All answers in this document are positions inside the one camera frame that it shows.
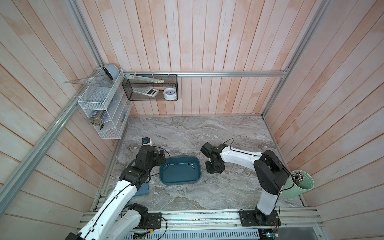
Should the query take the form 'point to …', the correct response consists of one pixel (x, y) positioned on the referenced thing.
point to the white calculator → (151, 92)
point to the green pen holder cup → (298, 182)
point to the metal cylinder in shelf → (96, 119)
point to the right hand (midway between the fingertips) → (211, 170)
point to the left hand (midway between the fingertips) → (155, 155)
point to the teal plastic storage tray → (179, 170)
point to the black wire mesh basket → (170, 81)
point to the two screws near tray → (207, 180)
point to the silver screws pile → (192, 165)
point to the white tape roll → (170, 93)
